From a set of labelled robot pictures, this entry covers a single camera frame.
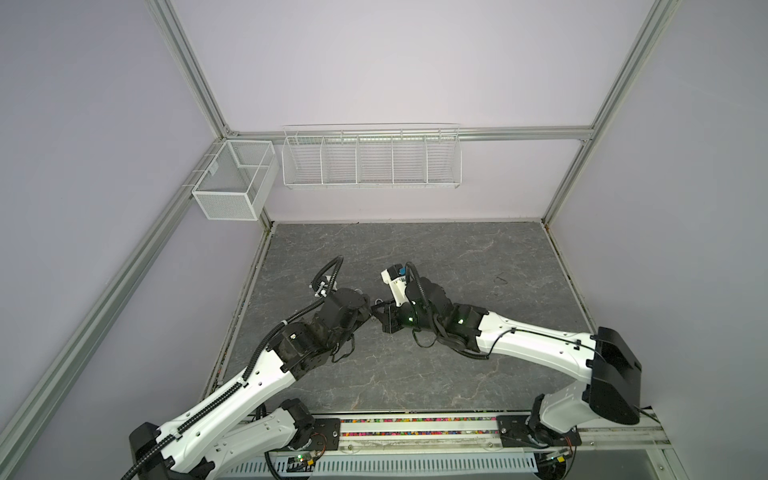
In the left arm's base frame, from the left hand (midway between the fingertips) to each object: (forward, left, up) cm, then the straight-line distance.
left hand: (370, 305), depth 73 cm
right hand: (-2, 0, -1) cm, 2 cm away
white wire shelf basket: (+54, -2, +7) cm, 54 cm away
